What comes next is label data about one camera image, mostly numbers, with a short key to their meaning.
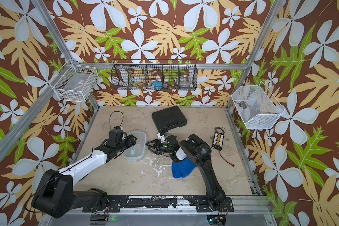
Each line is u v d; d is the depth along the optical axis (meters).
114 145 0.67
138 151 0.92
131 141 0.79
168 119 1.07
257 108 0.84
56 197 0.41
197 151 0.56
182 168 0.85
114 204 0.74
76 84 0.86
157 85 0.95
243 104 0.86
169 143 0.82
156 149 0.86
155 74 0.98
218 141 0.98
